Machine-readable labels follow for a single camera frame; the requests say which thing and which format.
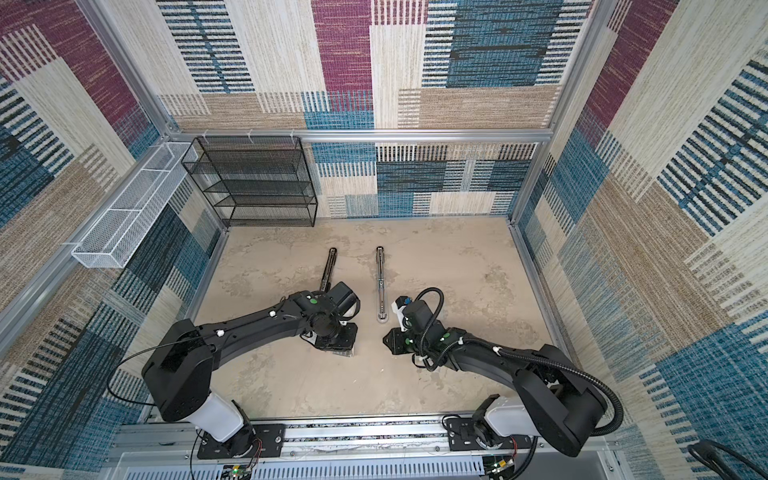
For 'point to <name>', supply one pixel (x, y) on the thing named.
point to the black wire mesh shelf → (255, 181)
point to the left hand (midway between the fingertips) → (354, 344)
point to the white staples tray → (346, 353)
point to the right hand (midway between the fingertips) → (387, 344)
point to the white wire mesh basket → (112, 240)
